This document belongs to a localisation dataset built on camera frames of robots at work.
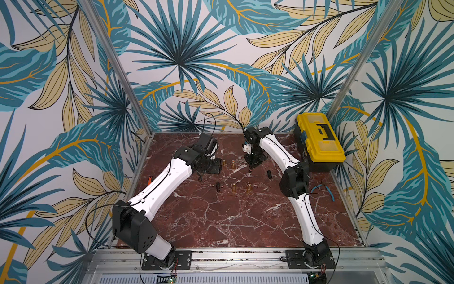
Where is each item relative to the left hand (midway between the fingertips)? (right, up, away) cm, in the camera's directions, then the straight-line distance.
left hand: (217, 170), depth 78 cm
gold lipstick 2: (+8, -10, +13) cm, 18 cm away
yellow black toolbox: (+53, +10, +12) cm, 55 cm away
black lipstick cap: (+28, -5, +22) cm, 36 cm away
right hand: (+19, +1, +18) cm, 26 cm away
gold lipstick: (+8, +1, +22) cm, 24 cm away
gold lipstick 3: (+16, -11, +14) cm, 23 cm away
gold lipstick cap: (+3, +2, +25) cm, 25 cm away
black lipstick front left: (0, -10, +12) cm, 15 cm away
